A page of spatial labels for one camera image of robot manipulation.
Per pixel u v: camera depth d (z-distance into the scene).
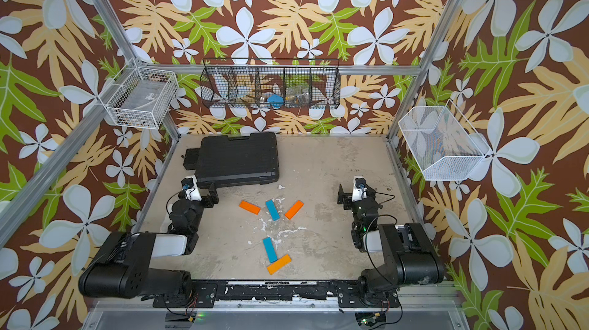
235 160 1.02
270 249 0.84
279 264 0.81
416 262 0.44
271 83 0.98
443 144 0.81
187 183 0.74
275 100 0.94
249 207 0.94
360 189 0.76
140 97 0.86
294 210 0.94
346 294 0.74
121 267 0.44
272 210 0.94
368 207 0.69
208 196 0.80
